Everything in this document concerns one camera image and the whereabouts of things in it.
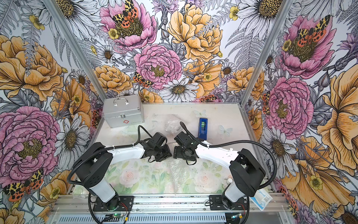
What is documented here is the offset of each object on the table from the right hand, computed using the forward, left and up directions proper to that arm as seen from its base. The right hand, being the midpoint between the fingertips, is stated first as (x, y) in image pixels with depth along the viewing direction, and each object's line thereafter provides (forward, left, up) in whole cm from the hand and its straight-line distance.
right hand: (181, 159), depth 84 cm
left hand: (+2, +6, -4) cm, 8 cm away
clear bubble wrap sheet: (+25, +5, +1) cm, 25 cm away
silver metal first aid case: (+31, +39, +10) cm, 51 cm away
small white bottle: (-13, -26, -2) cm, 29 cm away
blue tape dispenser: (+22, -16, -1) cm, 27 cm away
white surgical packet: (-21, -43, -7) cm, 48 cm away
